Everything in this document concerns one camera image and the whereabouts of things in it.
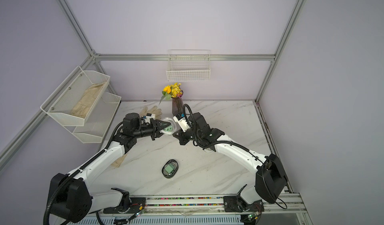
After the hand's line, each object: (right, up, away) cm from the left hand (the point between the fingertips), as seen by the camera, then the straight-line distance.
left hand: (170, 127), depth 76 cm
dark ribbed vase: (0, +13, +26) cm, 29 cm away
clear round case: (+1, +2, +2) cm, 3 cm away
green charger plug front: (-1, -24, +8) cm, 25 cm away
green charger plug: (-1, -1, -1) cm, 2 cm away
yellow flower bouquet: (-1, +22, +17) cm, 28 cm away
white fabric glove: (-16, +8, +37) cm, 41 cm away
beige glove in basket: (-46, +11, +1) cm, 47 cm away
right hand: (+3, -5, +1) cm, 6 cm away
